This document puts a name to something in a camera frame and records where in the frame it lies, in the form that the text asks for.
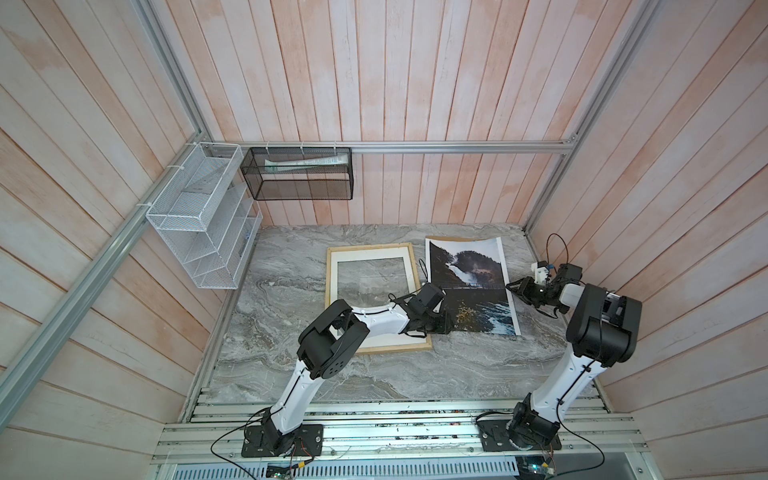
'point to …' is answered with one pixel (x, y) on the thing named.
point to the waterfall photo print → (473, 273)
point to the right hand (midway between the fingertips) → (510, 285)
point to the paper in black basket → (271, 166)
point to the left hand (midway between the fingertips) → (450, 332)
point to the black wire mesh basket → (299, 173)
